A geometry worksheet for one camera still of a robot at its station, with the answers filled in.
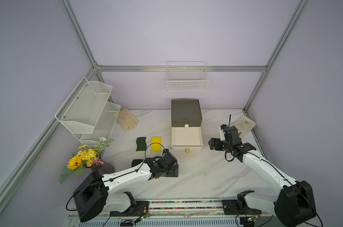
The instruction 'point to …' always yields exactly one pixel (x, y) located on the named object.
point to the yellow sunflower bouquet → (85, 157)
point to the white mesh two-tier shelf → (88, 113)
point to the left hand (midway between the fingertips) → (169, 171)
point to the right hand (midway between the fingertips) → (216, 144)
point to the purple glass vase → (105, 168)
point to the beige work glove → (127, 119)
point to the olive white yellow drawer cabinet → (186, 113)
